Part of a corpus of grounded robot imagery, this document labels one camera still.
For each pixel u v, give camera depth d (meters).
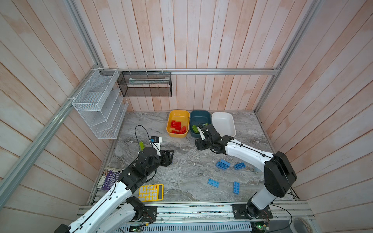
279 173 0.47
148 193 0.78
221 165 0.89
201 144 0.79
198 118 1.14
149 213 0.73
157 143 0.66
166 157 0.66
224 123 1.15
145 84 1.03
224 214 0.74
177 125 1.09
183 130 1.03
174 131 1.04
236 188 0.80
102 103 0.73
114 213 0.56
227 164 0.88
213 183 0.83
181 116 1.20
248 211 0.66
